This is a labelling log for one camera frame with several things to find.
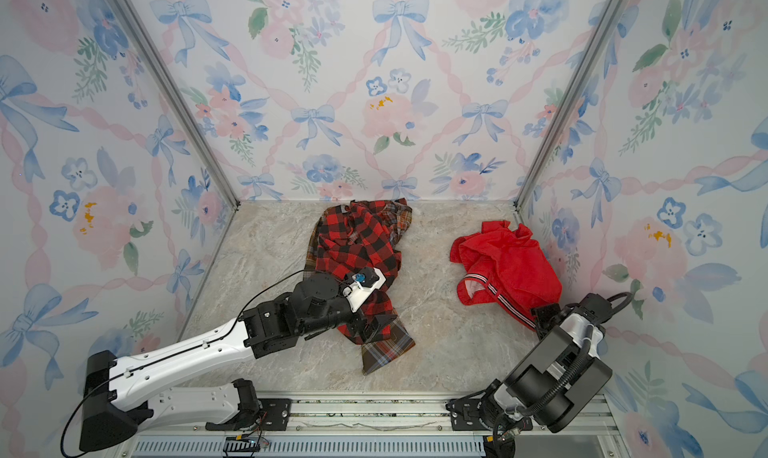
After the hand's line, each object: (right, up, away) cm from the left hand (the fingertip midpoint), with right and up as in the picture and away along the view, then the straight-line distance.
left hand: (385, 297), depth 66 cm
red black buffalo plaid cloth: (-12, +13, +35) cm, 39 cm away
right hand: (+43, -9, +20) cm, 49 cm away
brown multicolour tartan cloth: (-2, -18, +16) cm, 24 cm away
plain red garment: (+37, +3, +26) cm, 45 cm away
